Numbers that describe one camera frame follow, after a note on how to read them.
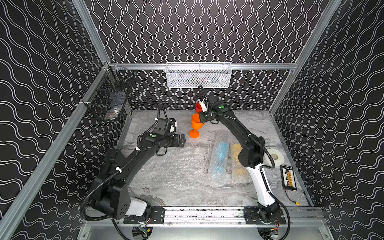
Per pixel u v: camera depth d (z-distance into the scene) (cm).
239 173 81
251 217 75
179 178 88
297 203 78
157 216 75
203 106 80
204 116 85
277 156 95
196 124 91
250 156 59
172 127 69
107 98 93
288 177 86
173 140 74
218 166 84
